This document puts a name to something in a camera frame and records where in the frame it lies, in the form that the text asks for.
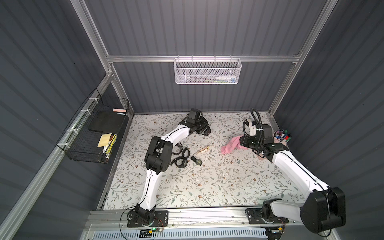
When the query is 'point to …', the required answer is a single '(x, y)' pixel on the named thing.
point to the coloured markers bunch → (282, 135)
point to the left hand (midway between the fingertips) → (211, 122)
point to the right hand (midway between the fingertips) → (242, 137)
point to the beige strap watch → (203, 149)
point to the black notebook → (108, 121)
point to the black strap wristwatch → (207, 131)
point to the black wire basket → (92, 134)
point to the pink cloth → (232, 145)
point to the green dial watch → (197, 161)
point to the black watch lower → (181, 162)
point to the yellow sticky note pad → (104, 140)
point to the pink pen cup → (277, 135)
